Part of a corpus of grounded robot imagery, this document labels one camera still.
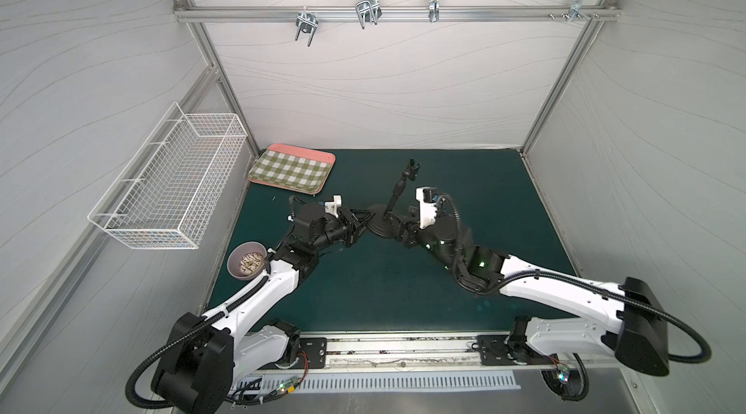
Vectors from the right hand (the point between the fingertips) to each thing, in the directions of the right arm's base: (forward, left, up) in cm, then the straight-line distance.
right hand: (399, 210), depth 72 cm
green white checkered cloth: (+32, +42, -23) cm, 58 cm away
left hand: (0, +6, -2) cm, 6 cm away
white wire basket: (-3, +56, +7) cm, 57 cm away
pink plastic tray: (+43, +41, -24) cm, 64 cm away
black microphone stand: (0, +5, -4) cm, 6 cm away
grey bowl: (-6, +46, -20) cm, 50 cm away
